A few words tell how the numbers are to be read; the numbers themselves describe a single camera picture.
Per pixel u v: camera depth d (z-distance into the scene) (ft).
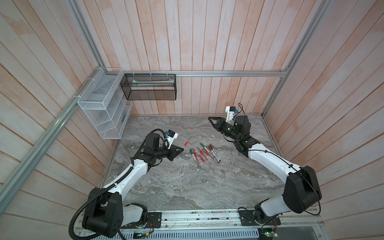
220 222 2.41
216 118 2.43
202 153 3.23
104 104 2.25
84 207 1.23
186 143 2.65
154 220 2.38
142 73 3.07
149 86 2.97
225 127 2.30
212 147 3.31
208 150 3.25
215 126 2.34
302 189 1.40
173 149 2.35
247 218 2.40
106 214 1.32
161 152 2.30
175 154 2.43
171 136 2.35
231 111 2.39
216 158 3.13
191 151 3.23
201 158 3.14
